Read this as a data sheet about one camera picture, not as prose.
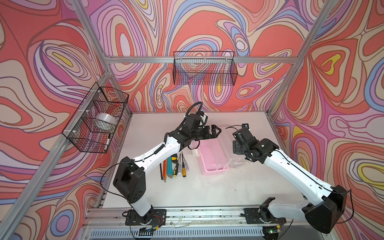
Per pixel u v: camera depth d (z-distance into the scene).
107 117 0.74
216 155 0.84
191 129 0.62
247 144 0.56
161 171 0.88
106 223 0.73
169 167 0.90
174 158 0.93
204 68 0.96
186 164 0.91
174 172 0.86
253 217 0.72
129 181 0.44
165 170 0.88
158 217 0.72
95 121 0.68
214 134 0.69
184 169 0.88
